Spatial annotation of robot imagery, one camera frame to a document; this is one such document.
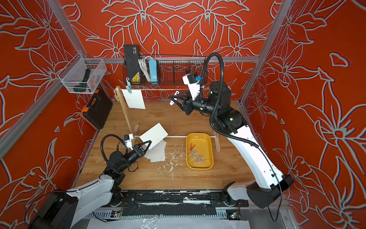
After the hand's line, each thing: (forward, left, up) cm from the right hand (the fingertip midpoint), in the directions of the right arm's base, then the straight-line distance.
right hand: (170, 96), depth 54 cm
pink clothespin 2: (-5, -14, -46) cm, 49 cm away
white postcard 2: (-4, +12, -43) cm, 45 cm away
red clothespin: (+2, -10, -48) cm, 49 cm away
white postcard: (+2, +11, -32) cm, 34 cm away
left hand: (-4, +12, -31) cm, 34 cm away
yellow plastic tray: (0, -15, -48) cm, 50 cm away
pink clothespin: (-7, -15, -47) cm, 50 cm away
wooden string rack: (+13, +30, -43) cm, 54 cm away
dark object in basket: (+41, -7, -15) cm, 44 cm away
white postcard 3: (-6, +8, -48) cm, 49 cm away
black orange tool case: (+21, +55, -34) cm, 68 cm away
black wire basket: (+46, +6, -17) cm, 49 cm away
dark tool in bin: (+22, +54, -13) cm, 60 cm away
